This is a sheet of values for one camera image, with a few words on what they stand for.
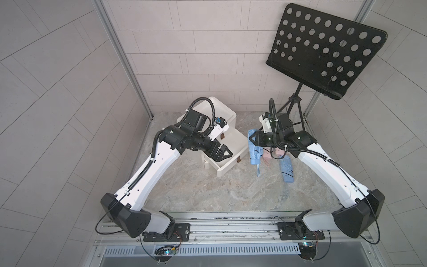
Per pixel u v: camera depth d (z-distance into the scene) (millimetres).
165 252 654
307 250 681
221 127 588
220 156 569
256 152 703
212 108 578
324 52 656
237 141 913
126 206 374
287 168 881
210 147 572
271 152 642
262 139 649
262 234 709
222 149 570
